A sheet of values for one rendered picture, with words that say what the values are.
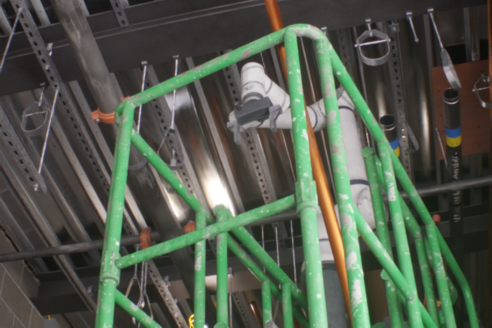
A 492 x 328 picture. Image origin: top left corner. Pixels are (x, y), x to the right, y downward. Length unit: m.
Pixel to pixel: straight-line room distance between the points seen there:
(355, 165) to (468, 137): 1.32
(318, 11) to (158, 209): 1.08
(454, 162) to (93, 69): 1.73
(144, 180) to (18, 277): 2.04
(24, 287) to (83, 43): 2.65
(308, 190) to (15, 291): 3.47
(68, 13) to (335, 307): 1.40
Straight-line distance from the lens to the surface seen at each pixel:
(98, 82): 2.84
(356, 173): 3.13
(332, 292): 2.92
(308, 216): 1.68
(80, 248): 3.72
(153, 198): 3.26
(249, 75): 2.87
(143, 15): 3.66
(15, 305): 4.97
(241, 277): 4.78
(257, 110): 2.75
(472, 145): 4.42
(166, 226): 3.39
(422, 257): 2.80
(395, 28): 3.48
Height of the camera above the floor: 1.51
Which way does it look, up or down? 46 degrees up
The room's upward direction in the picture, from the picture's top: 3 degrees counter-clockwise
